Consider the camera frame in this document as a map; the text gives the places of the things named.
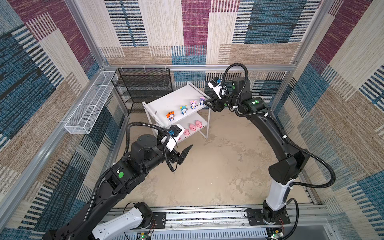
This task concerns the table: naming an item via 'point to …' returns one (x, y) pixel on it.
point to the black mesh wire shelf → (136, 85)
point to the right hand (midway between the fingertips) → (209, 99)
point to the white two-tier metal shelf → (157, 109)
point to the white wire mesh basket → (86, 113)
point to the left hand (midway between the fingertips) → (182, 135)
